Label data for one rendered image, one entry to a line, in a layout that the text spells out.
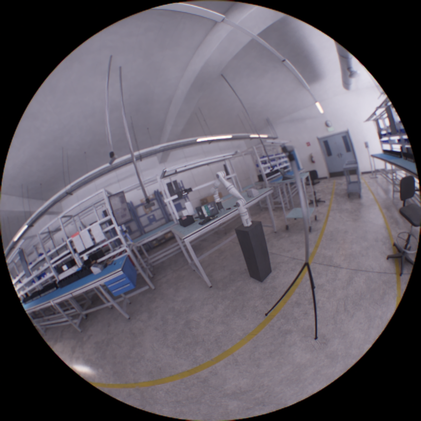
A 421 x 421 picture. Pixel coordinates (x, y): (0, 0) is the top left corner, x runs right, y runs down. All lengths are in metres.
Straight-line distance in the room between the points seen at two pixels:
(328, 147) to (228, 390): 7.93
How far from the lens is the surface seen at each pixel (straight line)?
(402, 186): 2.07
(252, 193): 2.20
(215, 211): 1.93
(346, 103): 7.72
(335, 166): 7.46
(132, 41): 2.46
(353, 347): 1.60
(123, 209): 2.20
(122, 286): 2.11
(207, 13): 1.71
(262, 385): 1.44
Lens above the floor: 1.43
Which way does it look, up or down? 10 degrees down
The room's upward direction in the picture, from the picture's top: 22 degrees counter-clockwise
